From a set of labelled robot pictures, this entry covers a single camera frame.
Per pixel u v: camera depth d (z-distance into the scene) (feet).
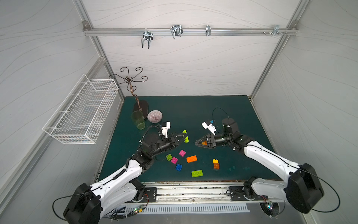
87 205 1.27
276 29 2.51
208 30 2.57
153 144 1.86
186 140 2.28
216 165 2.69
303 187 1.33
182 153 2.87
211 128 2.34
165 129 2.27
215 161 2.80
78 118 2.23
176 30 2.51
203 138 2.20
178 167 2.69
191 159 2.82
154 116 3.50
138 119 3.07
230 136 2.05
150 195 2.41
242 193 2.38
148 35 2.57
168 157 2.82
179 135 2.30
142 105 3.69
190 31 2.60
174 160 2.77
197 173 2.63
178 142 2.15
